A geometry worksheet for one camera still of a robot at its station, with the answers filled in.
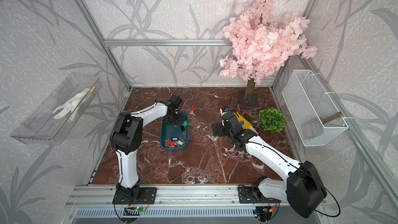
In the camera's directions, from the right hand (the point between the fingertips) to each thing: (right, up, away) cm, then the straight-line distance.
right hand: (220, 122), depth 85 cm
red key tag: (-18, +8, +24) cm, 31 cm away
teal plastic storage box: (-33, -7, +13) cm, 36 cm away
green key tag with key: (-22, -2, +14) cm, 26 cm away
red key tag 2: (-29, -13, +7) cm, 33 cm away
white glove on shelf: (-67, +9, -17) cm, 70 cm away
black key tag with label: (-27, -11, +9) cm, 31 cm away
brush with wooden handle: (+44, +5, -22) cm, 50 cm away
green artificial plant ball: (+29, +2, +2) cm, 29 cm away
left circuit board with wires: (-40, -38, -14) cm, 56 cm away
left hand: (-27, -2, +15) cm, 30 cm away
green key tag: (-23, -13, +7) cm, 27 cm away
